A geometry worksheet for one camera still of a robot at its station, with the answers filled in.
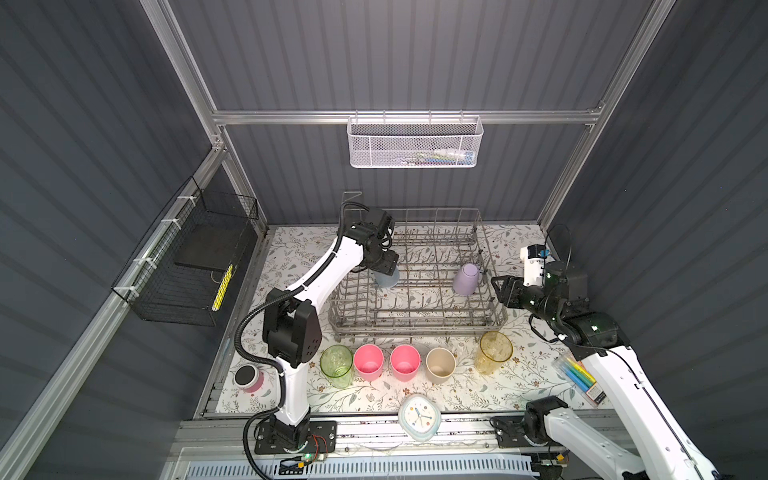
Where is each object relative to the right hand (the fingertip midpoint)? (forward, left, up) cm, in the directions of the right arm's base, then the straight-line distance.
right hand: (504, 282), depth 73 cm
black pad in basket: (+9, +74, +5) cm, 75 cm away
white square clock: (-26, +21, -22) cm, 40 cm away
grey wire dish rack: (+17, +10, -27) cm, 33 cm away
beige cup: (-12, +14, -24) cm, 30 cm away
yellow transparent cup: (-10, +1, -16) cm, 19 cm away
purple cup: (+10, +6, -13) cm, 18 cm away
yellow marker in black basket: (-4, +67, +4) cm, 67 cm away
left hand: (+14, +30, -10) cm, 35 cm away
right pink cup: (-11, +24, -24) cm, 36 cm away
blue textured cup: (+13, +30, -18) cm, 37 cm away
